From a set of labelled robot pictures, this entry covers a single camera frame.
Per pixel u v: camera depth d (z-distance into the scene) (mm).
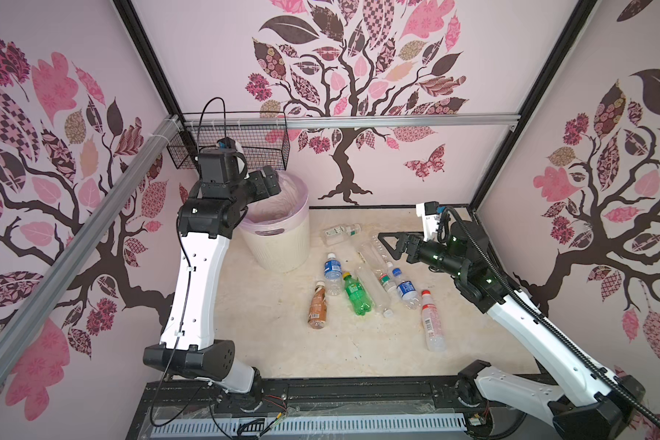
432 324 814
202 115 856
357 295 877
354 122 937
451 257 531
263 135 923
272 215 1033
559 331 428
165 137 791
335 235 1053
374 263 977
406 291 897
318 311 851
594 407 374
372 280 939
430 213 589
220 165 450
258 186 587
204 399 743
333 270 949
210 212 426
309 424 697
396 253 582
